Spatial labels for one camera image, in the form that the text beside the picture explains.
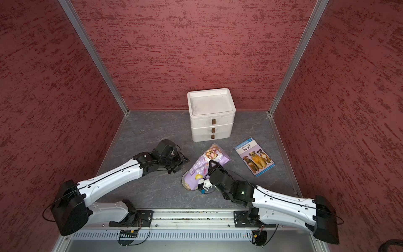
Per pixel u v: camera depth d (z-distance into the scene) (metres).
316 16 0.73
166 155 0.63
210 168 0.71
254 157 0.95
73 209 0.39
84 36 0.80
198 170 0.74
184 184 0.82
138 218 0.73
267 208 0.49
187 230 0.73
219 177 0.54
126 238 0.72
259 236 0.70
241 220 0.73
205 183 0.68
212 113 0.87
